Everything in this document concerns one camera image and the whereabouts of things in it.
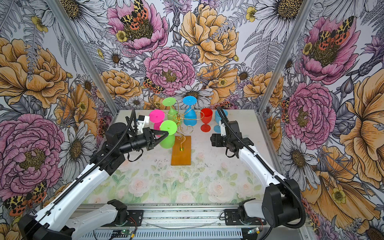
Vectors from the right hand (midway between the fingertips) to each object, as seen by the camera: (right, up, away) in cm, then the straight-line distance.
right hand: (216, 142), depth 85 cm
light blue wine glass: (+4, +7, +26) cm, 27 cm away
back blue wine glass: (-15, +15, 0) cm, 21 cm away
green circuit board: (-44, -40, -15) cm, 61 cm away
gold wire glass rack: (-19, +13, -10) cm, 25 cm away
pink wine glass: (-30, +14, -12) cm, 35 cm away
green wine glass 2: (-25, +16, 0) cm, 29 cm away
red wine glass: (-5, +15, +15) cm, 22 cm away
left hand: (-23, +4, -20) cm, 31 cm away
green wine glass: (-23, +9, -17) cm, 30 cm away
